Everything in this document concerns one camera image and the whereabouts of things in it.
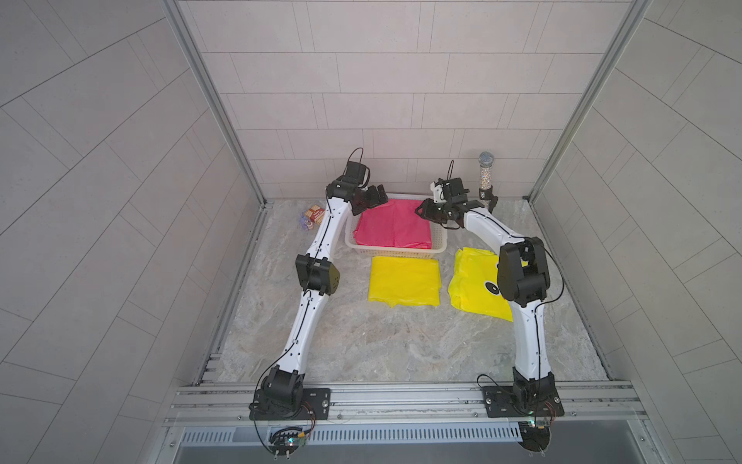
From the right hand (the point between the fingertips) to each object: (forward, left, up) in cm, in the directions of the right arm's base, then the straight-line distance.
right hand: (418, 207), depth 101 cm
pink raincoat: (-6, +9, 0) cm, 11 cm away
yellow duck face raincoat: (-26, -15, -10) cm, 31 cm away
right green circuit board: (-65, -20, -12) cm, 69 cm away
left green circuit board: (-63, +39, -8) cm, 74 cm away
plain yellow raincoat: (-22, +7, -11) cm, 26 cm away
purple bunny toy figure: (+1, +41, -5) cm, 42 cm away
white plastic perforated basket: (-13, -5, -2) cm, 14 cm away
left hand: (+5, +13, +2) cm, 14 cm away
